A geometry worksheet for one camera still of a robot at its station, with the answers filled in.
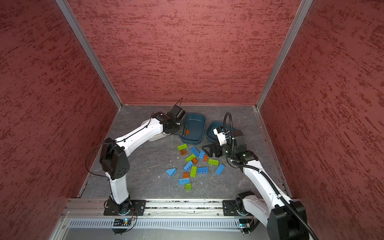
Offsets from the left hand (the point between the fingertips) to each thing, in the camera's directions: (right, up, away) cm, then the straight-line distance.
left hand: (179, 133), depth 88 cm
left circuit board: (-25, -42, -17) cm, 52 cm away
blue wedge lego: (-4, -22, -4) cm, 23 cm away
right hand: (+16, -8, -9) cm, 20 cm away
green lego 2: (+6, -16, +4) cm, 18 cm away
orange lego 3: (+10, -17, +1) cm, 20 cm away
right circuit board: (+34, -42, -17) cm, 57 cm away
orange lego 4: (+5, -24, -5) cm, 25 cm away
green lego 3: (+21, -18, +2) cm, 28 cm away
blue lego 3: (+25, -21, -1) cm, 33 cm away
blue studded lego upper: (+14, -14, +4) cm, 20 cm away
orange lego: (+2, -13, +7) cm, 15 cm away
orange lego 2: (+16, -16, +3) cm, 23 cm away
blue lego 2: (+6, -20, -1) cm, 20 cm away
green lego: (+1, -10, +10) cm, 14 cm away
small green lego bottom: (+6, -30, -6) cm, 31 cm away
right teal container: (+20, -2, +11) cm, 23 cm away
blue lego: (+9, -12, +7) cm, 17 cm away
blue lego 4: (+14, -22, -2) cm, 26 cm away
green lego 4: (+9, -23, -2) cm, 24 cm away
